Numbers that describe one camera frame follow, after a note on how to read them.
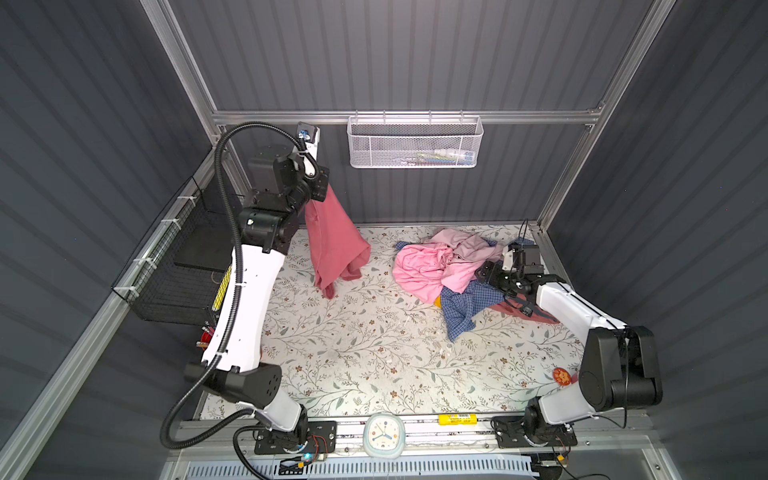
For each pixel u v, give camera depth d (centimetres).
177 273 71
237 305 41
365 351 89
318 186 58
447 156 91
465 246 99
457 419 75
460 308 91
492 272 82
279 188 45
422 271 101
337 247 78
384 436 72
